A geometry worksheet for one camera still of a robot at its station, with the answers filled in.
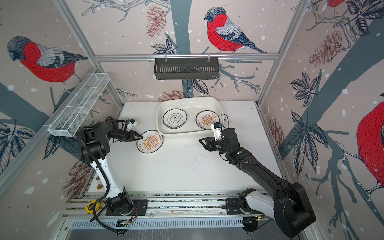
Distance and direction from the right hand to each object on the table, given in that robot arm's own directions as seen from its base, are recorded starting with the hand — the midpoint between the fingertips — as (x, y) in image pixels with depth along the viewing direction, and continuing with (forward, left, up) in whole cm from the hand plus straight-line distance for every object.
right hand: (201, 141), depth 80 cm
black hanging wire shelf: (+53, +12, +14) cm, 56 cm away
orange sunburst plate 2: (+29, -2, -15) cm, 33 cm away
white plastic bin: (+29, +11, -13) cm, 34 cm away
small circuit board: (-37, +37, -17) cm, 55 cm away
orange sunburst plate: (+8, +34, -14) cm, 38 cm away
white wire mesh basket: (+3, +65, +17) cm, 68 cm away
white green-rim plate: (+27, +21, -12) cm, 36 cm away
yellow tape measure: (-31, +55, -13) cm, 65 cm away
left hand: (+9, +43, -13) cm, 46 cm away
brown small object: (-22, +55, -13) cm, 61 cm away
